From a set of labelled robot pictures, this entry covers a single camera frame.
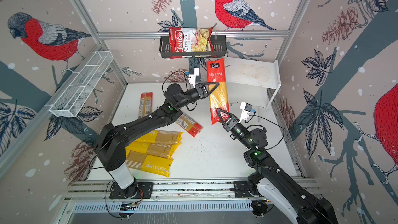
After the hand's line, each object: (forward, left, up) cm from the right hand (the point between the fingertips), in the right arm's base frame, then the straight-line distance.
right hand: (213, 114), depth 65 cm
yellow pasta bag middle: (-6, +28, -28) cm, 40 cm away
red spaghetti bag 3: (+26, +48, -28) cm, 61 cm away
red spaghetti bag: (+6, -2, +4) cm, 7 cm away
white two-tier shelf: (+20, -20, 0) cm, 28 cm away
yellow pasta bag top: (+2, +30, -27) cm, 40 cm away
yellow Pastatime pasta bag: (-13, +31, -29) cm, 44 cm away
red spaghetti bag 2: (+11, +15, -29) cm, 35 cm away
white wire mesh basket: (+4, +68, +1) cm, 68 cm away
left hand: (+8, -2, +10) cm, 13 cm away
